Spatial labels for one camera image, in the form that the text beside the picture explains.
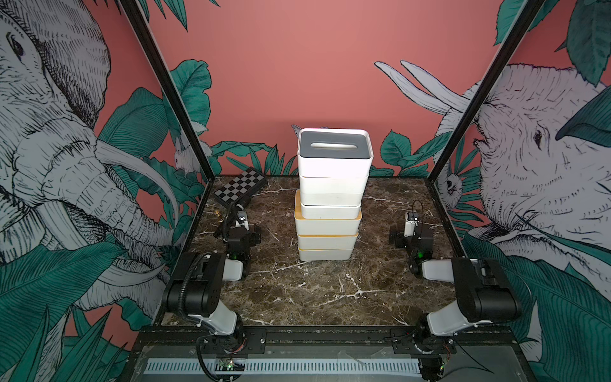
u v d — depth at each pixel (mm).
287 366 701
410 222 827
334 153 555
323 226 745
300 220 717
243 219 813
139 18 714
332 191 614
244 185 1136
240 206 1043
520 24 719
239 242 715
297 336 751
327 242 820
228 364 697
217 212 1067
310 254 904
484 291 464
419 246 729
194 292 449
